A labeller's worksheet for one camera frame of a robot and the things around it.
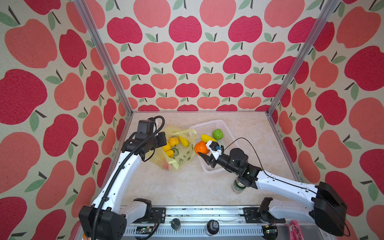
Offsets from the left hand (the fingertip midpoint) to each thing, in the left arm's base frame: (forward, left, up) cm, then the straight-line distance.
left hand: (168, 138), depth 78 cm
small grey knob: (-36, -5, -13) cm, 39 cm away
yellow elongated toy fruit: (+12, -22, -17) cm, 31 cm away
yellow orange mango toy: (+4, +3, -18) cm, 19 cm away
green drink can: (-21, -36, -14) cm, 44 cm away
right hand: (-6, -19, +1) cm, 20 cm away
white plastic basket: (+21, -24, -17) cm, 36 cm away
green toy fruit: (+15, -30, -17) cm, 38 cm away
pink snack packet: (-39, -61, -22) cm, 75 cm away
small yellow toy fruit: (+10, -1, -17) cm, 20 cm away
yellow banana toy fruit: (+10, -7, -19) cm, 23 cm away
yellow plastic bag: (-6, +6, -11) cm, 14 cm away
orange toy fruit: (-8, -17, +4) cm, 19 cm away
